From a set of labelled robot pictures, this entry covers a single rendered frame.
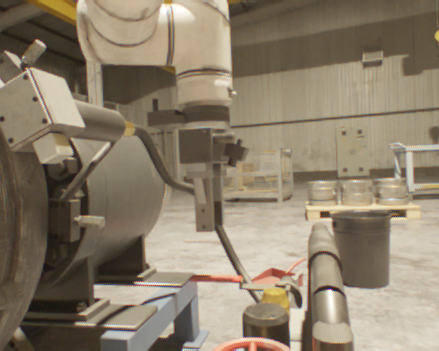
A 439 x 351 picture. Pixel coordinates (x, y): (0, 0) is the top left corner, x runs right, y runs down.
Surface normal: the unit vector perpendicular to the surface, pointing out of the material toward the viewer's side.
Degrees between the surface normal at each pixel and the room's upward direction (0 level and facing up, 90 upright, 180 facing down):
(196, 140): 90
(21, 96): 90
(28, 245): 100
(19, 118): 90
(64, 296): 90
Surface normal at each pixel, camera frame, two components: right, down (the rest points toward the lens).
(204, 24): 0.25, 0.00
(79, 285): -0.24, 0.03
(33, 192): 0.96, -0.10
